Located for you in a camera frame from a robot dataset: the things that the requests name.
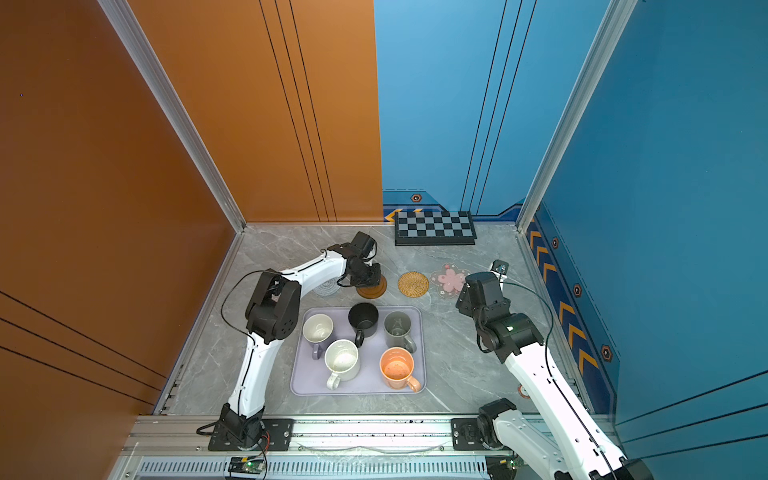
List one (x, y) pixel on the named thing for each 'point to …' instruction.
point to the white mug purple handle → (317, 329)
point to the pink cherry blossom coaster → (449, 281)
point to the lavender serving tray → (308, 377)
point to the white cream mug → (342, 360)
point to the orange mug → (397, 367)
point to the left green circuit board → (246, 465)
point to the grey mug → (397, 327)
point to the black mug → (363, 318)
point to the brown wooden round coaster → (373, 292)
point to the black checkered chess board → (417, 228)
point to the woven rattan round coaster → (412, 284)
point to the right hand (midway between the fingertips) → (472, 294)
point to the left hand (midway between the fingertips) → (382, 279)
